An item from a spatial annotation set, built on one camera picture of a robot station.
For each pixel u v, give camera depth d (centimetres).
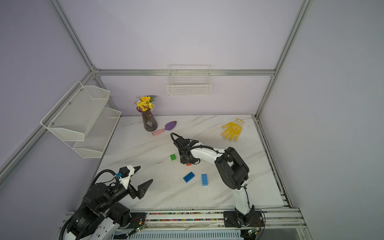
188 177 87
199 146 62
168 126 114
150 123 105
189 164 93
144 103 93
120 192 57
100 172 56
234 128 111
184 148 70
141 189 58
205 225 73
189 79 94
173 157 95
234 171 51
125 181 56
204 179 86
